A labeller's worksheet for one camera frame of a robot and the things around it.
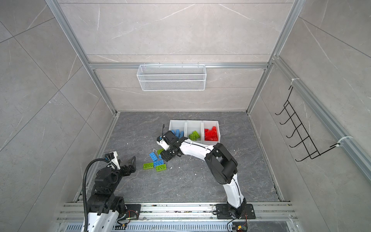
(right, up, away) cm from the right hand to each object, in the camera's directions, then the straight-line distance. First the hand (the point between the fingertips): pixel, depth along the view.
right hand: (166, 153), depth 91 cm
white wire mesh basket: (+3, +52, +9) cm, 53 cm away
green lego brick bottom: (-2, -8, -3) cm, 9 cm away
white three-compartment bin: (+25, +14, +7) cm, 30 cm away
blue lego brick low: (+10, +11, +10) cm, 18 cm away
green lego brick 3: (-5, 0, +4) cm, 6 cm away
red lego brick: (+27, +12, +6) cm, 30 cm away
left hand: (-20, +1, -13) cm, 24 cm away
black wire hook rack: (+66, +8, -33) cm, 74 cm away
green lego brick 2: (+22, +10, +12) cm, 27 cm away
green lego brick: (+18, +10, +10) cm, 23 cm away
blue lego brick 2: (-6, -6, -2) cm, 8 cm away
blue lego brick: (-8, -2, +1) cm, 9 cm away
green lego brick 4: (-10, -7, -3) cm, 13 cm away
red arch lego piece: (+30, +11, +6) cm, 33 cm away
